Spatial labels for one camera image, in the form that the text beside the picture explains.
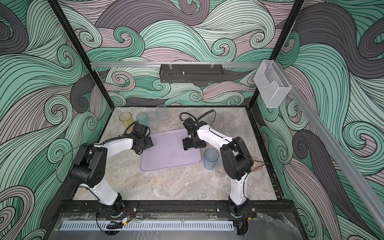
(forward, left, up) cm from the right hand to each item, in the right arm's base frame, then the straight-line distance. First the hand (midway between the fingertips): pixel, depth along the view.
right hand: (192, 147), depth 91 cm
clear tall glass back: (+32, +23, -3) cm, 40 cm away
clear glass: (-16, -16, 0) cm, 22 cm away
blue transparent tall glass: (-7, -11, +2) cm, 13 cm away
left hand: (+4, +28, -3) cm, 29 cm away
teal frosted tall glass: (+21, +35, +2) cm, 41 cm away
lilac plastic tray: (-2, +15, -3) cm, 16 cm away
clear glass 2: (+17, -27, -3) cm, 32 cm away
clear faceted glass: (+22, +27, 0) cm, 35 cm away
